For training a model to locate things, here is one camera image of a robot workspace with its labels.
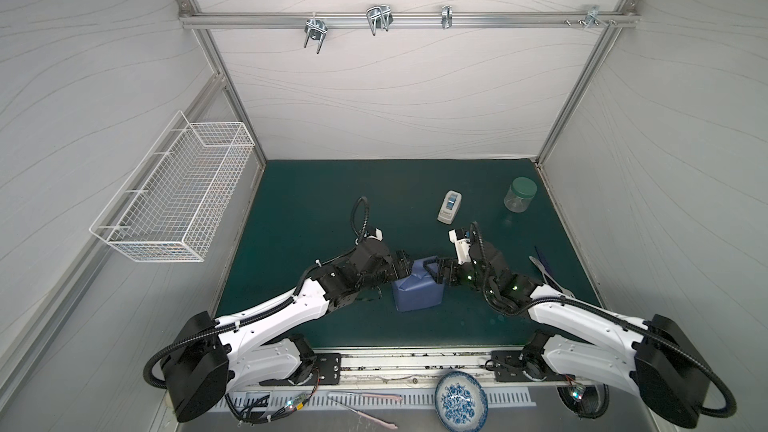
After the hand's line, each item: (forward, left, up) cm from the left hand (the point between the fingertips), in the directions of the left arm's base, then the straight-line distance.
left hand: (408, 261), depth 78 cm
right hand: (+3, -8, -2) cm, 9 cm away
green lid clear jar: (+28, -39, -6) cm, 48 cm away
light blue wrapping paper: (-7, -3, -1) cm, 8 cm away
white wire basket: (+5, +56, +18) cm, 59 cm away
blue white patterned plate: (-29, -13, -13) cm, 34 cm away
